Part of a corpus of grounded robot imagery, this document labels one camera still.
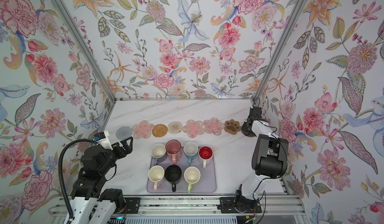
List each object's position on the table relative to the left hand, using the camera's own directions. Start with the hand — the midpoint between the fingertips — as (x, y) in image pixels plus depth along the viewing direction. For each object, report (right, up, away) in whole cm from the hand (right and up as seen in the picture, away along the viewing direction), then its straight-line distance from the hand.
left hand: (129, 141), depth 73 cm
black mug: (+21, -19, +9) cm, 30 cm away
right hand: (+68, +4, +23) cm, 72 cm away
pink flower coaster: (+32, +3, +31) cm, 45 cm away
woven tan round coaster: (+8, +2, +30) cm, 31 cm away
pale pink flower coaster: (-3, +2, +31) cm, 31 cm away
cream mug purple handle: (+11, -10, +16) cm, 22 cm away
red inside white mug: (+39, -12, +17) cm, 44 cm away
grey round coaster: (-15, +1, +28) cm, 32 cm away
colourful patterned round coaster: (+19, +4, +31) cm, 36 cm away
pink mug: (+20, -9, +17) cm, 27 cm away
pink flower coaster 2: (+46, +5, +33) cm, 57 cm away
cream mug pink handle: (+11, -20, +8) cm, 24 cm away
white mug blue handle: (+30, -8, +15) cm, 35 cm away
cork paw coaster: (+59, +4, +32) cm, 67 cm away
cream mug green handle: (+31, -21, +10) cm, 39 cm away
